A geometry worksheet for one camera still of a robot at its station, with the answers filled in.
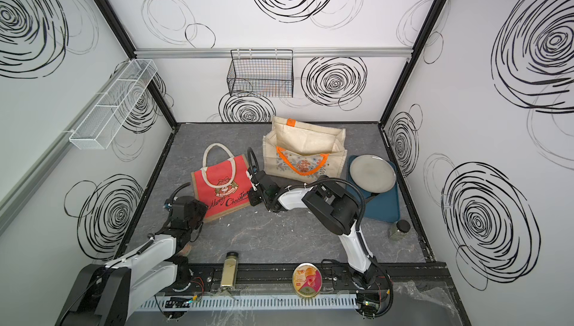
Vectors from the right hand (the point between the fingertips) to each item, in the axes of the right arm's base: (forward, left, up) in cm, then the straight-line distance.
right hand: (250, 193), depth 94 cm
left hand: (-5, +17, +2) cm, 18 cm away
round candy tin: (-31, -24, +3) cm, 39 cm away
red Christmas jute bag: (+1, +12, +2) cm, 12 cm away
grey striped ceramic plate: (+11, -54, 0) cm, 55 cm away
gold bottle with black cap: (-32, +2, +3) cm, 32 cm away
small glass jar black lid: (-16, -56, +7) cm, 59 cm away
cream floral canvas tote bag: (+15, -21, +11) cm, 28 cm away
